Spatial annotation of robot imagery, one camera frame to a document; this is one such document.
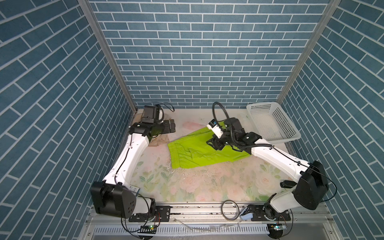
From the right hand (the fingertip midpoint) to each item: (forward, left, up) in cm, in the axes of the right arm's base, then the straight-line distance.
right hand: (208, 137), depth 81 cm
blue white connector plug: (-33, -21, -18) cm, 43 cm away
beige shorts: (+7, +32, -16) cm, 36 cm away
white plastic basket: (+31, -48, -20) cm, 60 cm away
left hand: (+3, +23, +5) cm, 23 cm away
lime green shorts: (+1, +8, -16) cm, 18 cm away
